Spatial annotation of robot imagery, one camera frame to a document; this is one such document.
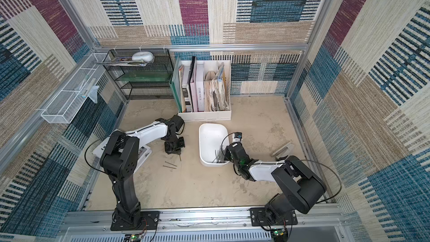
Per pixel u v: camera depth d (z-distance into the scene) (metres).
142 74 1.00
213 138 0.98
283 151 0.92
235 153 0.70
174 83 0.86
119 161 0.52
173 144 0.82
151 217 0.70
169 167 0.89
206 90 0.99
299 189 0.44
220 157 0.91
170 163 0.90
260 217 0.73
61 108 0.71
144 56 0.89
